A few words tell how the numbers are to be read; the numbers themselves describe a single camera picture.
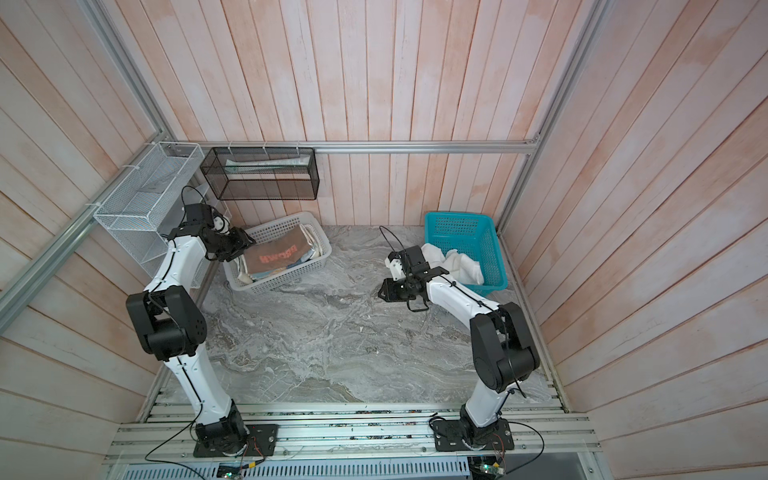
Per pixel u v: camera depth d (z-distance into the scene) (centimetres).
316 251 104
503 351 47
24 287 53
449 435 73
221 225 81
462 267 92
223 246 81
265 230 110
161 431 77
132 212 73
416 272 72
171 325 53
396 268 84
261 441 73
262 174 104
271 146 93
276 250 107
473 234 117
